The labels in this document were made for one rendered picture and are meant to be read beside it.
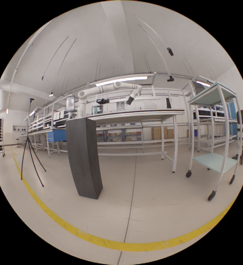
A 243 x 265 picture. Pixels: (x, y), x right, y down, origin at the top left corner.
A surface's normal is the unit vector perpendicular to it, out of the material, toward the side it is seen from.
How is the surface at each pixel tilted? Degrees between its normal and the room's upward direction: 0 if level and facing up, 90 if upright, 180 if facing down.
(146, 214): 0
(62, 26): 180
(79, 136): 90
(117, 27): 180
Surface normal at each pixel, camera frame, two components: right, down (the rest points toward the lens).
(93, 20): 0.06, 1.00
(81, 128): -0.07, 0.00
